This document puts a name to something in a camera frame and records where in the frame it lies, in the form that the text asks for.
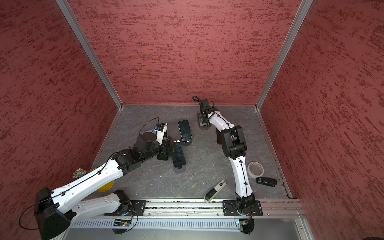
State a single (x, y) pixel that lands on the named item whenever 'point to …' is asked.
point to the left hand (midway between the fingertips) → (170, 144)
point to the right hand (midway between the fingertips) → (204, 120)
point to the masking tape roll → (255, 169)
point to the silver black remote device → (213, 193)
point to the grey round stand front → (180, 169)
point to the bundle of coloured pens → (78, 173)
